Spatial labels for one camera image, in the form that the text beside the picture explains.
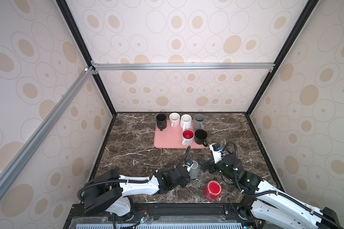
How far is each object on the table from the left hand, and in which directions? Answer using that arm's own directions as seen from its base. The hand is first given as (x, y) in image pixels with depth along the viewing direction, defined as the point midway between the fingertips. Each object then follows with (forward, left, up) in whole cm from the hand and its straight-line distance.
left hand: (192, 172), depth 80 cm
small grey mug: (0, -1, +1) cm, 1 cm away
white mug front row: (+27, +1, -4) cm, 28 cm away
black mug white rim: (+37, +20, 0) cm, 42 cm away
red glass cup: (-10, -10, +1) cm, 14 cm away
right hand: (+6, -7, +9) cm, 13 cm away
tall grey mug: (+39, -7, +1) cm, 39 cm away
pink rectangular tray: (+28, +13, -7) cm, 31 cm away
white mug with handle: (+37, +2, 0) cm, 37 cm away
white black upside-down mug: (+24, -7, 0) cm, 25 cm away
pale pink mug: (+39, +11, +1) cm, 40 cm away
